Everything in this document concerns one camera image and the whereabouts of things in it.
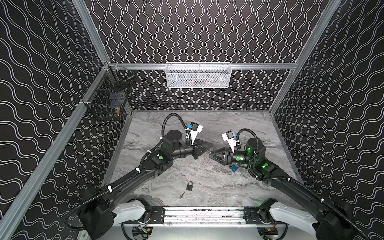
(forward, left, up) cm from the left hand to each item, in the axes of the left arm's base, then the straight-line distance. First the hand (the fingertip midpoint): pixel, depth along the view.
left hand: (215, 146), depth 64 cm
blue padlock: (+5, -13, -30) cm, 34 cm away
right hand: (-1, +2, -6) cm, 7 cm away
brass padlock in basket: (+22, +52, -1) cm, 57 cm away
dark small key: (-11, +17, -32) cm, 38 cm away
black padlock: (-7, +12, -31) cm, 34 cm away
